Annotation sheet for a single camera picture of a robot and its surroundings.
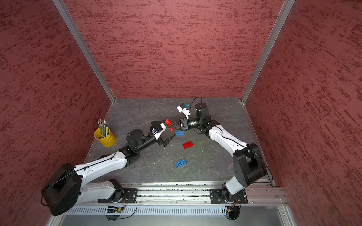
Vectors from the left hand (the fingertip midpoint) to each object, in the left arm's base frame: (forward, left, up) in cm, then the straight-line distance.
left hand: (169, 128), depth 76 cm
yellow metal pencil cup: (0, +40, -15) cm, 43 cm away
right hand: (-2, -1, +1) cm, 3 cm away
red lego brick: (0, 0, +5) cm, 5 cm away
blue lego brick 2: (-12, -6, -21) cm, 25 cm away
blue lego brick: (+9, -5, -21) cm, 23 cm away
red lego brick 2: (0, -11, -22) cm, 24 cm away
